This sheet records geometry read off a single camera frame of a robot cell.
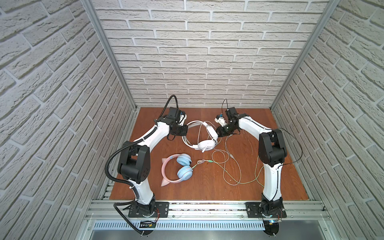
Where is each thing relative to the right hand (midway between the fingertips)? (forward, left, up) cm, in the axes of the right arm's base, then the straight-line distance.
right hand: (217, 133), depth 97 cm
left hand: (0, +21, +6) cm, 22 cm away
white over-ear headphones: (-16, +10, +14) cm, 23 cm away
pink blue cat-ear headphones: (-25, +23, +1) cm, 34 cm away
